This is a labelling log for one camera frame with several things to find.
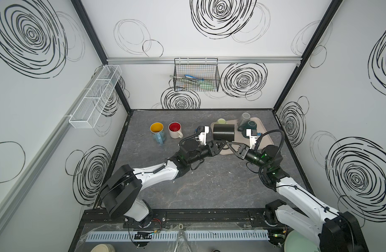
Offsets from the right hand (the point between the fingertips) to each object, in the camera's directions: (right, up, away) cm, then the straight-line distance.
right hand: (228, 148), depth 70 cm
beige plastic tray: (+16, +5, -2) cm, 17 cm away
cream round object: (-51, -38, -9) cm, 65 cm away
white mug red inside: (-29, +7, +31) cm, 43 cm away
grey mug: (+18, +15, +32) cm, 40 cm away
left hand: (-1, +1, +1) cm, 2 cm away
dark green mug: (+21, +10, +28) cm, 36 cm away
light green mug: (+2, +13, +31) cm, 34 cm away
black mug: (-2, +7, -1) cm, 8 cm away
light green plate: (+29, -40, -4) cm, 49 cm away
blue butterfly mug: (-39, +8, +29) cm, 50 cm away
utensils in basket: (-17, +35, +17) cm, 42 cm away
